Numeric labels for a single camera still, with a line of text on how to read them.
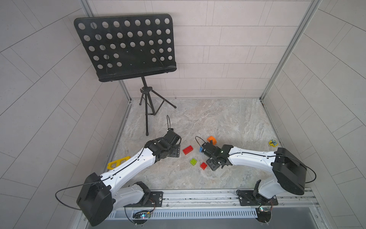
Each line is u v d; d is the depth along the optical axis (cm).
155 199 71
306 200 72
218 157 61
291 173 42
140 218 65
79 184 38
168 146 60
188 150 89
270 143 91
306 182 44
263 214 69
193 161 83
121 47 63
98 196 38
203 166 82
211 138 94
